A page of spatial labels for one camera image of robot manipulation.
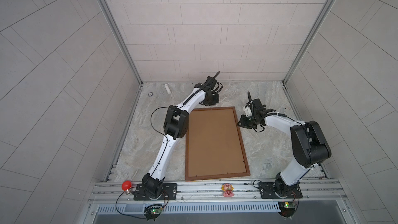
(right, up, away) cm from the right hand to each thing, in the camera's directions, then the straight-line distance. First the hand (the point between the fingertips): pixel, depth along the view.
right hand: (238, 123), depth 93 cm
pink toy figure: (-9, -26, -23) cm, 35 cm away
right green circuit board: (+17, -33, -25) cm, 45 cm away
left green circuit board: (-42, -32, -28) cm, 60 cm away
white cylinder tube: (-47, +22, +18) cm, 55 cm away
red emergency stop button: (-56, -24, -22) cm, 65 cm away
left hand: (-10, +14, +8) cm, 19 cm away
